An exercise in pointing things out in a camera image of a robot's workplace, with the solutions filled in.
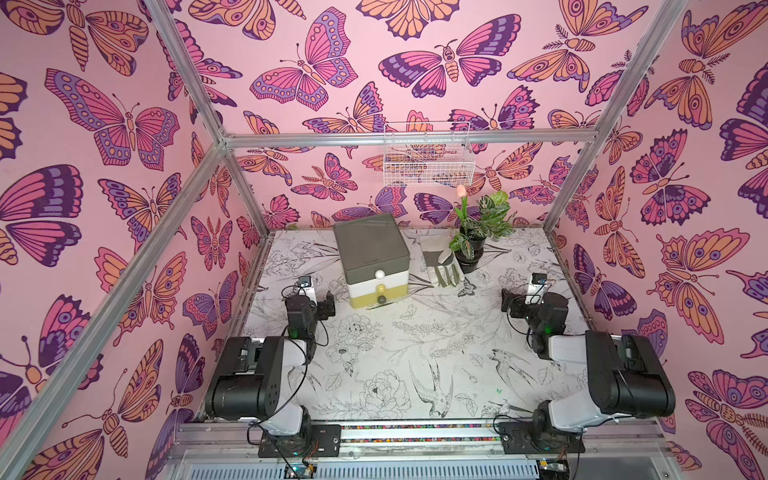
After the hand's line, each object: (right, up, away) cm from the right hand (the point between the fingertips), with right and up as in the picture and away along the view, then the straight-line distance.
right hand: (513, 289), depth 94 cm
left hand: (-62, 0, +1) cm, 62 cm away
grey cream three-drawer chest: (-43, +9, -9) cm, 45 cm away
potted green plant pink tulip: (-9, +21, -6) cm, 24 cm away
